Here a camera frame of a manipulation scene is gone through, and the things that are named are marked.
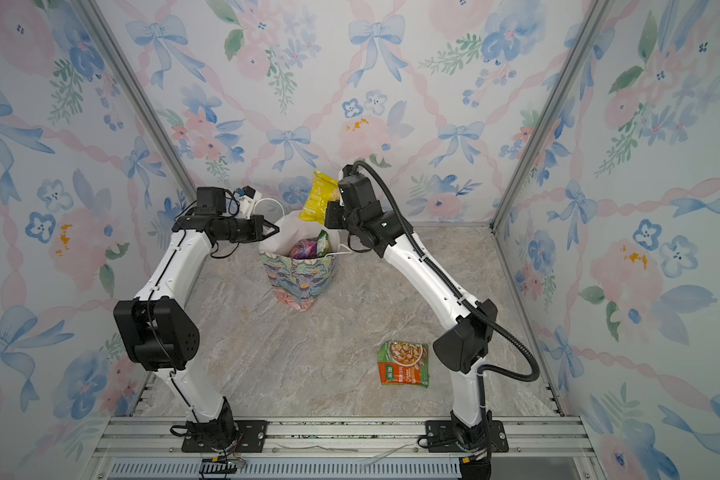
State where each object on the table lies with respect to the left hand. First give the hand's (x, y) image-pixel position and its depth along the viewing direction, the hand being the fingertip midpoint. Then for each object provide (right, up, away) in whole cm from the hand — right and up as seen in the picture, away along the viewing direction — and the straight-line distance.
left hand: (278, 226), depth 85 cm
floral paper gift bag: (+6, -16, 0) cm, 17 cm away
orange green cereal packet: (+36, -39, +1) cm, 53 cm away
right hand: (+16, +4, -8) cm, 18 cm away
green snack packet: (+12, -5, +6) cm, 14 cm away
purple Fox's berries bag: (+7, -7, +3) cm, 10 cm away
